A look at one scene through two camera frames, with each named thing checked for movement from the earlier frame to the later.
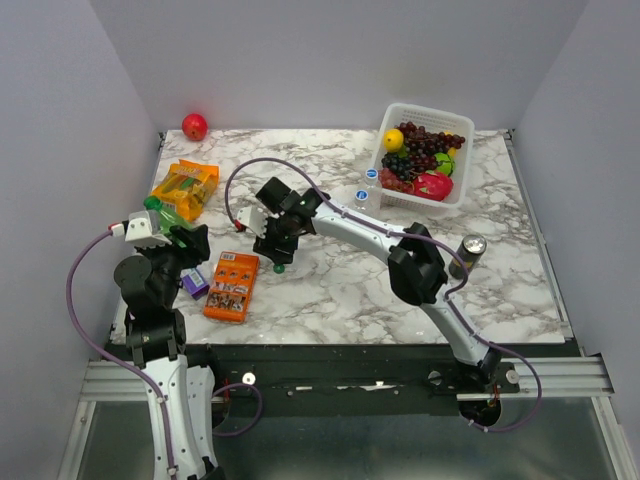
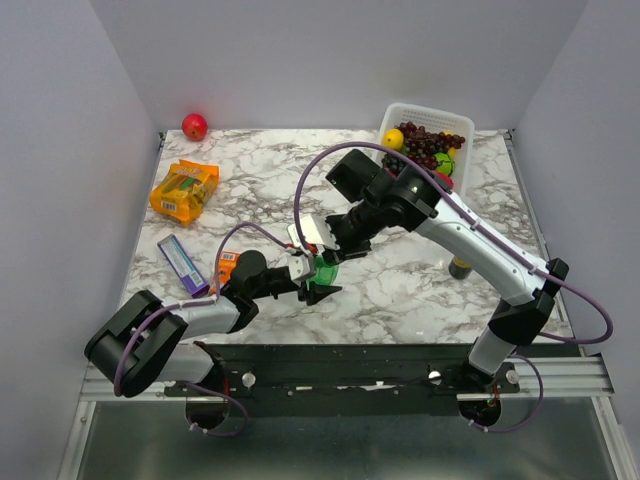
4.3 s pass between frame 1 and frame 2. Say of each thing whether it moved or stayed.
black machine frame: stayed
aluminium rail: stayed
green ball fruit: stayed
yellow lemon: stayed
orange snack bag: stayed
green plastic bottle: moved
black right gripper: moved
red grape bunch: stayed
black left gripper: moved
